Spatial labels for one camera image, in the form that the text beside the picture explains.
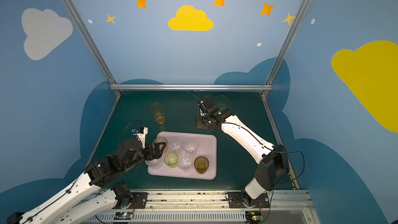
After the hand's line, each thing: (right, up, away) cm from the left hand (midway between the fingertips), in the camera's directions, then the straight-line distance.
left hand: (160, 145), depth 72 cm
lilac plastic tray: (+23, -6, +21) cm, 32 cm away
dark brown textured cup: (+19, -13, +12) cm, 27 cm away
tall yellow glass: (-8, +16, +26) cm, 32 cm away
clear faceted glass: (-7, -14, +14) cm, 21 cm away
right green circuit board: (+44, -33, -1) cm, 55 cm away
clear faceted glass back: (+13, -5, +17) cm, 22 cm away
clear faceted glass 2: (+10, -12, +13) cm, 20 cm away
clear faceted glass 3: (+4, -6, +20) cm, 21 cm away
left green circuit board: (-17, -33, -1) cm, 37 cm away
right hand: (+19, +12, +10) cm, 24 cm away
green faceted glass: (+2, -12, +14) cm, 19 cm away
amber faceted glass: (-7, -3, +26) cm, 27 cm away
